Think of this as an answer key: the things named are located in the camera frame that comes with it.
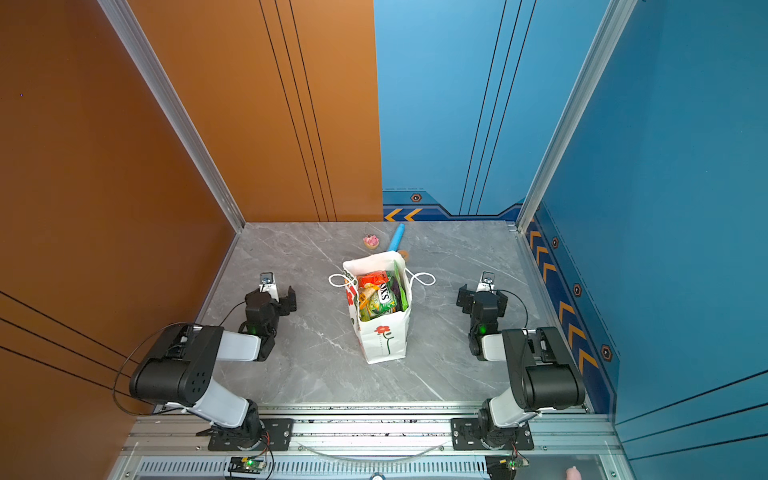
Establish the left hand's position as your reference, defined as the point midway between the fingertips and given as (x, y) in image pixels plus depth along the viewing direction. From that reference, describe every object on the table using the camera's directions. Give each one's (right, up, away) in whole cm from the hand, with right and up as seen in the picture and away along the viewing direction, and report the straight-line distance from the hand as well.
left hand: (274, 286), depth 94 cm
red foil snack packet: (+33, +4, -15) cm, 36 cm away
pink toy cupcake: (+29, +14, +18) cm, 37 cm away
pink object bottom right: (+78, -39, -27) cm, 92 cm away
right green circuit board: (+64, -41, -23) cm, 79 cm away
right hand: (+65, -1, 0) cm, 65 cm away
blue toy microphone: (+39, +16, +19) cm, 46 cm away
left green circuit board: (+3, -40, -23) cm, 46 cm away
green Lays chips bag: (+40, 0, -20) cm, 45 cm away
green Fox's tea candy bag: (+35, -2, -19) cm, 40 cm away
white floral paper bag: (+35, -11, -19) cm, 41 cm away
